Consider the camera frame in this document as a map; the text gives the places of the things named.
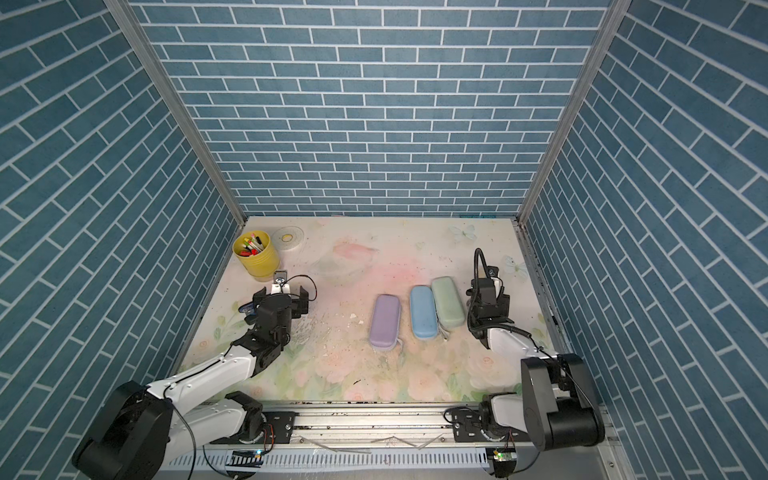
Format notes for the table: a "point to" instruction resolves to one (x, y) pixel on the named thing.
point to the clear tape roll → (288, 239)
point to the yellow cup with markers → (256, 251)
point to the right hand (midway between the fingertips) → (496, 295)
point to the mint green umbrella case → (449, 309)
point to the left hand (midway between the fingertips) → (294, 289)
